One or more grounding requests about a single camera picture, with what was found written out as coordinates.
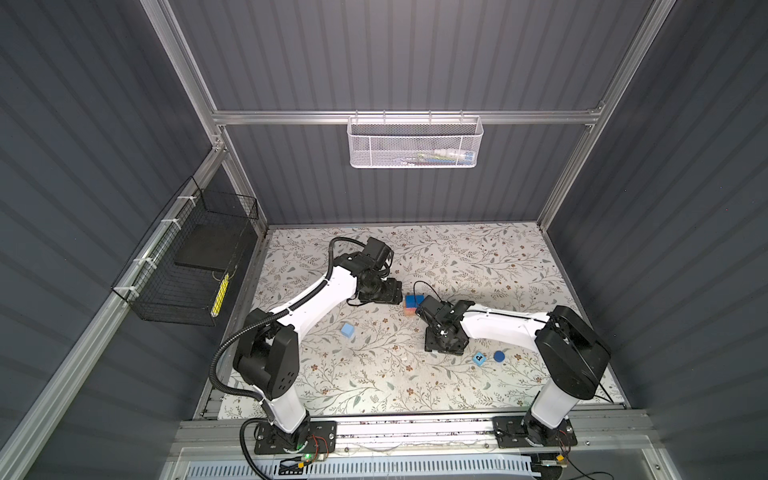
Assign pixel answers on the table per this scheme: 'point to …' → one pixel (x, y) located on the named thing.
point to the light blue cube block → (347, 330)
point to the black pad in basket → (210, 246)
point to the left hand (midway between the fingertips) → (393, 297)
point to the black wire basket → (181, 270)
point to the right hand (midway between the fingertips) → (437, 349)
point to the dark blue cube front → (419, 299)
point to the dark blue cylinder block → (499, 356)
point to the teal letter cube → (479, 358)
